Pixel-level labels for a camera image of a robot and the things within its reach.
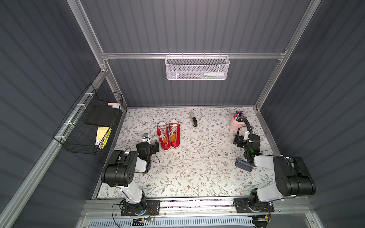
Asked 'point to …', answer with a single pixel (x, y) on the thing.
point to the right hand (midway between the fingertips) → (245, 135)
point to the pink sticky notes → (114, 105)
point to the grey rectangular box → (244, 165)
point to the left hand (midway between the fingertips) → (148, 141)
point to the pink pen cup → (234, 125)
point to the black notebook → (102, 114)
